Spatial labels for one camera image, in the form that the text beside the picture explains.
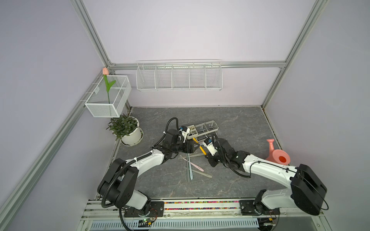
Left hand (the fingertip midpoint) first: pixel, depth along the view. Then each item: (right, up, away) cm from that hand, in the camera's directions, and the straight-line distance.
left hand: (195, 145), depth 84 cm
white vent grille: (+25, -37, -14) cm, 46 cm away
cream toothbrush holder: (+5, +9, +15) cm, 18 cm away
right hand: (+6, -5, 0) cm, 8 cm away
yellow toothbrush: (+3, -1, -1) cm, 3 cm away
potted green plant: (-42, +10, +2) cm, 43 cm away
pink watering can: (+47, -5, -4) cm, 47 cm away
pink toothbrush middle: (0, -13, +4) cm, 14 cm away
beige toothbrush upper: (-2, -8, +9) cm, 12 cm away
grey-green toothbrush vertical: (-5, -14, +3) cm, 15 cm away
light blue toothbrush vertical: (-3, -17, 0) cm, 17 cm away
